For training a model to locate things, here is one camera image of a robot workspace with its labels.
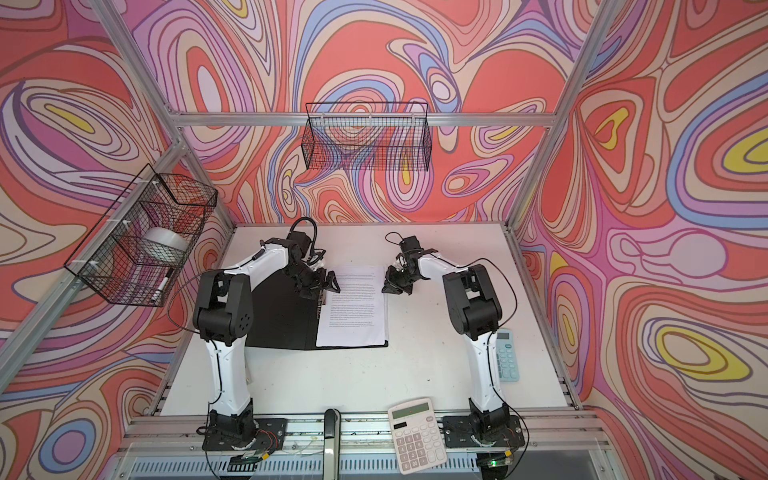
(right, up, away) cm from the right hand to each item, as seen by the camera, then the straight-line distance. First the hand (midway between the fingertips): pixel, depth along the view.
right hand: (385, 294), depth 99 cm
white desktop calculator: (+8, -31, -28) cm, 42 cm away
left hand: (-18, +2, -3) cm, 18 cm away
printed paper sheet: (-10, -7, -5) cm, 12 cm away
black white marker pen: (-55, +4, -29) cm, 62 cm away
